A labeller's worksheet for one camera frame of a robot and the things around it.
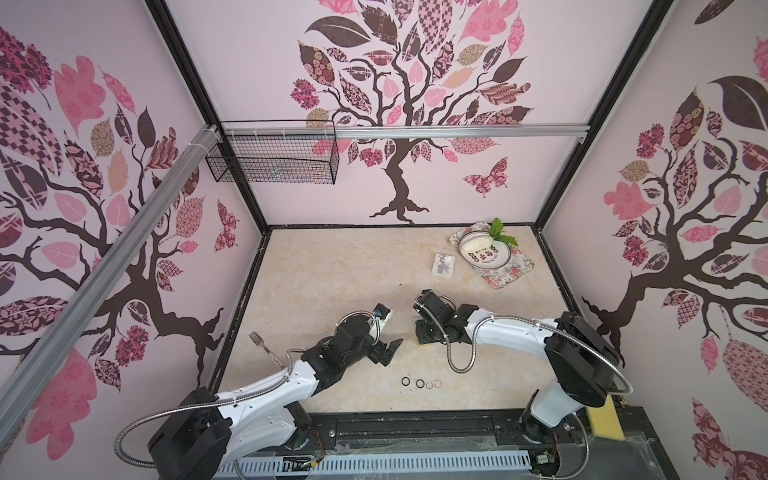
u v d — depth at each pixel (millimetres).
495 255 1102
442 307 690
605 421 741
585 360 448
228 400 439
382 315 697
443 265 1037
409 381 817
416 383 813
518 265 1073
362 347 645
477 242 1102
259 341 899
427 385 813
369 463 699
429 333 773
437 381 822
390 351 727
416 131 940
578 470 686
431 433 746
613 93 827
